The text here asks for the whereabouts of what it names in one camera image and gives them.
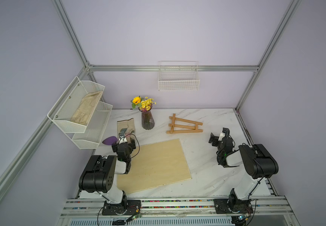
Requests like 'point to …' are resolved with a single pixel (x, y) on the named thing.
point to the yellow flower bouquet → (144, 104)
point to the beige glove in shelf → (88, 103)
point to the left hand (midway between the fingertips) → (123, 141)
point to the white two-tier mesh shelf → (85, 136)
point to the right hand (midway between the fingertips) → (218, 136)
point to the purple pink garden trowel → (110, 141)
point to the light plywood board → (155, 165)
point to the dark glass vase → (147, 120)
